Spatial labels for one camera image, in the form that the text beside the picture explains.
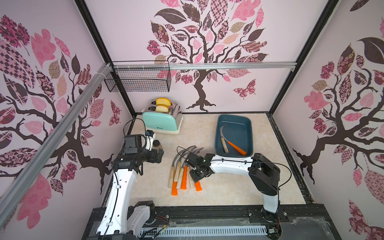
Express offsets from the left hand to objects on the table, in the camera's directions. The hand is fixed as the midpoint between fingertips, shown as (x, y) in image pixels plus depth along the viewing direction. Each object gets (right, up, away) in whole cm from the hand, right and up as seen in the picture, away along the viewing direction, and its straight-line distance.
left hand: (153, 154), depth 76 cm
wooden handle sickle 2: (+12, -13, +10) cm, 20 cm away
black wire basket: (-14, +47, +19) cm, 53 cm away
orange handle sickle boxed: (+54, -3, +20) cm, 57 cm away
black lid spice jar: (-3, +3, +16) cm, 17 cm away
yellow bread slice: (0, +32, +24) cm, 40 cm away
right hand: (+21, -14, +10) cm, 27 cm away
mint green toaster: (+4, +17, +23) cm, 29 cm away
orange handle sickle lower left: (+10, -20, +5) cm, 23 cm away
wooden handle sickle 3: (+42, +5, +26) cm, 49 cm away
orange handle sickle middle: (+16, -19, +7) cm, 25 cm away
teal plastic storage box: (+50, +8, +28) cm, 58 cm away
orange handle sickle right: (+24, -19, +7) cm, 31 cm away
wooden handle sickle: (+8, -13, +11) cm, 19 cm away
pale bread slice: (0, +27, +21) cm, 34 cm away
